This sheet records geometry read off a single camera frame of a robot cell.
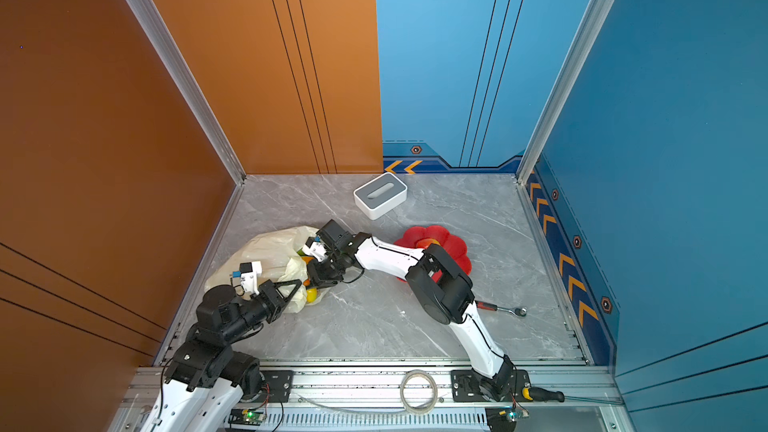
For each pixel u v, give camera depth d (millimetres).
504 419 707
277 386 740
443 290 535
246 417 708
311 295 798
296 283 724
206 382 521
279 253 774
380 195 1087
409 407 697
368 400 730
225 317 572
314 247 827
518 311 846
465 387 725
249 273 682
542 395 707
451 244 975
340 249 726
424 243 948
